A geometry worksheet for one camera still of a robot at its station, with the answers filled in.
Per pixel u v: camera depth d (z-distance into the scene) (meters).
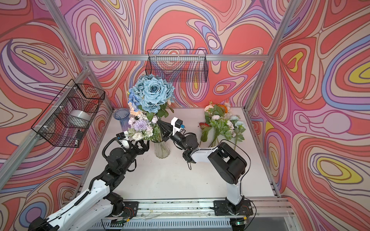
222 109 1.08
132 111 0.69
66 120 0.74
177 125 0.63
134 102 0.65
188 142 0.63
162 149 0.86
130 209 0.72
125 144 0.67
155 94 0.49
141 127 0.68
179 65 0.96
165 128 0.68
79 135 0.72
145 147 0.69
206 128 1.02
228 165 0.49
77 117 0.69
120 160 0.58
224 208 0.73
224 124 0.96
